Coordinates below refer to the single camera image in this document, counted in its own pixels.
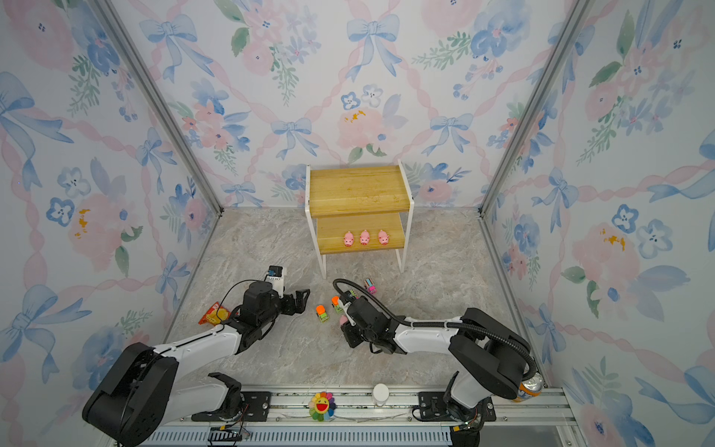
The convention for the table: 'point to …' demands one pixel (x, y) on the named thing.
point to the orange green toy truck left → (320, 312)
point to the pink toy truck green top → (353, 292)
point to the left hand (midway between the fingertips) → (298, 287)
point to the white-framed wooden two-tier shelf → (358, 209)
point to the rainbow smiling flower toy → (322, 406)
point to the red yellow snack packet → (210, 316)
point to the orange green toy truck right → (335, 304)
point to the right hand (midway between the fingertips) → (343, 325)
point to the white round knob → (380, 394)
